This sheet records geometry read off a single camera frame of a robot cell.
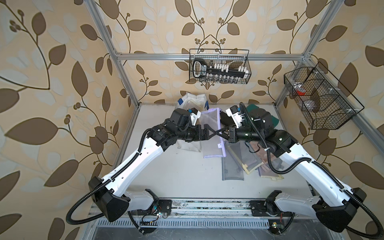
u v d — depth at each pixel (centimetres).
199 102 99
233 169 87
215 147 64
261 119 48
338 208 39
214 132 64
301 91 81
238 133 57
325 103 73
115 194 39
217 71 83
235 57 91
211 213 74
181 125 53
